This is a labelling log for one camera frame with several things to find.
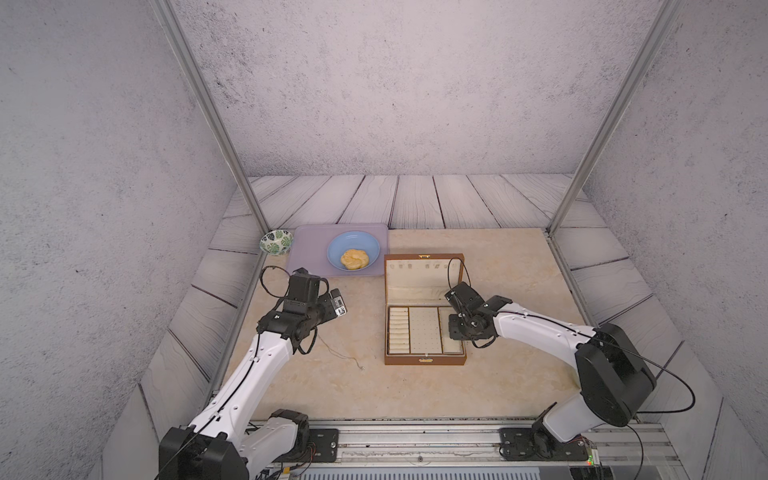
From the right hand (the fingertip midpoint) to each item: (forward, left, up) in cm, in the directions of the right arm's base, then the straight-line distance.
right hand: (458, 330), depth 88 cm
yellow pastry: (+27, +33, 0) cm, 43 cm away
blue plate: (+38, +35, -1) cm, 52 cm away
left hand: (+2, +35, +11) cm, 37 cm away
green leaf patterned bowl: (+37, +64, -1) cm, 74 cm away
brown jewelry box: (+5, +12, +1) cm, 13 cm away
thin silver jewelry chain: (-6, +35, -4) cm, 36 cm away
